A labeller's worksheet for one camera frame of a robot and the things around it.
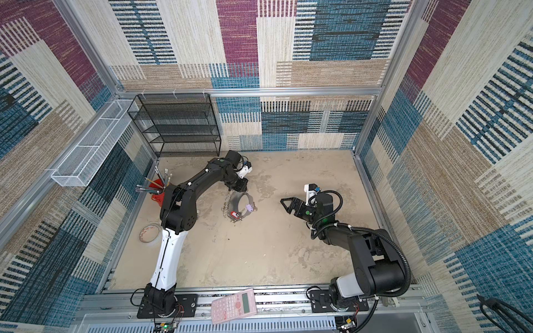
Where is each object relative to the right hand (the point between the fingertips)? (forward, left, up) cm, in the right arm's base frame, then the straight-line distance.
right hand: (289, 205), depth 90 cm
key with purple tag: (+4, +17, -8) cm, 20 cm away
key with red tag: (0, +24, -8) cm, 25 cm away
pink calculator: (-36, +21, -6) cm, 42 cm away
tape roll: (-8, +60, -7) cm, 61 cm away
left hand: (+14, +20, -6) cm, 25 cm away
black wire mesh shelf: (+43, +55, +12) cm, 71 cm away
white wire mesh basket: (+1, +72, +26) cm, 77 cm away
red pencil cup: (+9, +58, +3) cm, 59 cm away
